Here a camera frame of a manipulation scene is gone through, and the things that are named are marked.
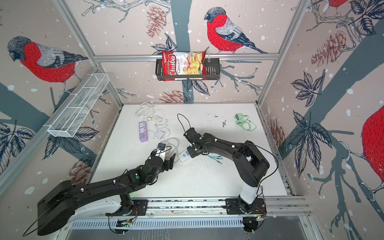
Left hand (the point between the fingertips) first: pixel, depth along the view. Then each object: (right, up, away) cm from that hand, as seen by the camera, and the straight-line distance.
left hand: (169, 153), depth 81 cm
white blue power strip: (+7, -4, +9) cm, 12 cm away
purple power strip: (-22, +10, +20) cm, 31 cm away
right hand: (+13, -2, +9) cm, 16 cm away
